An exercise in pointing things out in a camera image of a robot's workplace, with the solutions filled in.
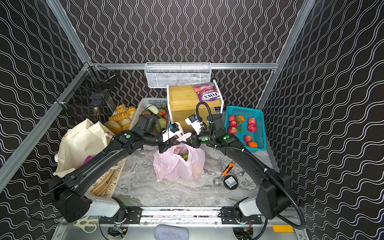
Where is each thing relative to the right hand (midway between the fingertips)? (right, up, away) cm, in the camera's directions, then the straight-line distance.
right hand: (181, 140), depth 73 cm
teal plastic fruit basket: (+38, +12, +36) cm, 54 cm away
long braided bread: (-50, +14, +40) cm, 66 cm away
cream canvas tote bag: (-51, -1, +2) cm, 51 cm away
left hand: (0, -1, -3) cm, 3 cm away
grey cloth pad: (-6, -41, -5) cm, 42 cm away
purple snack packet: (-49, -10, +5) cm, 51 cm away
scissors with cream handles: (-45, -40, -1) cm, 60 cm away
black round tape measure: (+27, -25, +11) cm, 38 cm away
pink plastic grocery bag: (0, -8, -8) cm, 12 cm away
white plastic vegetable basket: (-22, +26, +44) cm, 56 cm away
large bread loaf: (-50, +7, +33) cm, 60 cm away
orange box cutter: (+21, -24, +13) cm, 34 cm away
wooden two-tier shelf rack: (+1, +20, +7) cm, 21 cm away
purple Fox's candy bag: (+13, +25, +7) cm, 29 cm away
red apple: (+47, +6, +31) cm, 56 cm away
